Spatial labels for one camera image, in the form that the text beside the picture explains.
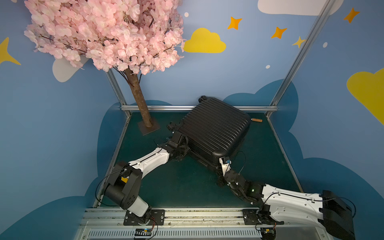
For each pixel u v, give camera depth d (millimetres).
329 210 434
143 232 726
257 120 1165
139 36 501
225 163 696
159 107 1219
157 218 738
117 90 1044
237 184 577
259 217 650
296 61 901
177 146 692
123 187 437
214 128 1813
